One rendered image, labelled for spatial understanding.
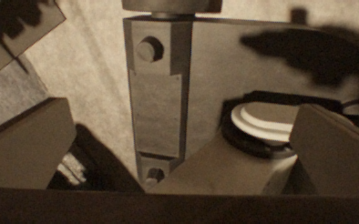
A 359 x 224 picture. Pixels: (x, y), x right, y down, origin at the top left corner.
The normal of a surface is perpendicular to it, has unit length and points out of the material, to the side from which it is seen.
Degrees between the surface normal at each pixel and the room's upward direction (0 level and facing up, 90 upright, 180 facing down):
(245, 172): 90
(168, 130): 0
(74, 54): 0
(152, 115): 0
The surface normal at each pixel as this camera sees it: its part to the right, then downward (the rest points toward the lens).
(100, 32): -0.20, 0.47
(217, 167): 0.04, -0.87
